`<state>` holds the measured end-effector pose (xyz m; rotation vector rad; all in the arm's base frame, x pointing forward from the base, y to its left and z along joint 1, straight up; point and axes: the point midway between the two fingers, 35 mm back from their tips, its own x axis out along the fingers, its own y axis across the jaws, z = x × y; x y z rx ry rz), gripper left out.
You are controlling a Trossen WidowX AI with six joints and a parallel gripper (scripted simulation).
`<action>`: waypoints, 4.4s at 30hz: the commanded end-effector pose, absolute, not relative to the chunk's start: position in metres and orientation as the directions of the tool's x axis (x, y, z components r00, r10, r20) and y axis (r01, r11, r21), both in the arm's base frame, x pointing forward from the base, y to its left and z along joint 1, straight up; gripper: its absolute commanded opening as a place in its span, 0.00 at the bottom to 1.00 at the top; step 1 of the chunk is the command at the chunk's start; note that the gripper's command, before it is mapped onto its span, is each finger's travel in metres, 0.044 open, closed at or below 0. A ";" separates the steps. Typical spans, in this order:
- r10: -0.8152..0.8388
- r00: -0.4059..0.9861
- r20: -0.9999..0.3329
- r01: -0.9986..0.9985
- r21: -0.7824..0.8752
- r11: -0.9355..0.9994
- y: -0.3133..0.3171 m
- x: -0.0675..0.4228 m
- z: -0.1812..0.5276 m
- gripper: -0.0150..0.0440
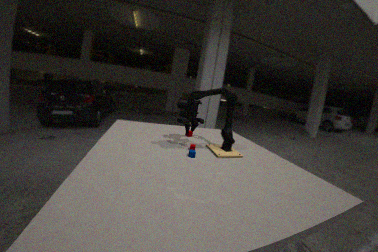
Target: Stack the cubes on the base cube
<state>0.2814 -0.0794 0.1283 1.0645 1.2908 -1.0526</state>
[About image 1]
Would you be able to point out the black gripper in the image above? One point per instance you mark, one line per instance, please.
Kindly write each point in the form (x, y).
(194, 121)

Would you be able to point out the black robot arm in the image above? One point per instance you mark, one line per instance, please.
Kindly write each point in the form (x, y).
(231, 101)

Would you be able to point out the blue cube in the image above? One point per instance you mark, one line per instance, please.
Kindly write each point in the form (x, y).
(192, 153)

